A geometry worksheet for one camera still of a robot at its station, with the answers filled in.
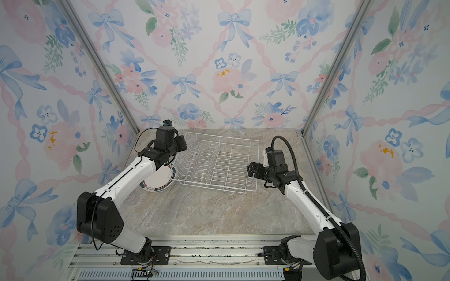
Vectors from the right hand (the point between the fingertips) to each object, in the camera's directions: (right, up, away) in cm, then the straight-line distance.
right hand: (255, 168), depth 85 cm
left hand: (-35, +15, 0) cm, 38 cm away
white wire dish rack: (-18, +1, +20) cm, 26 cm away
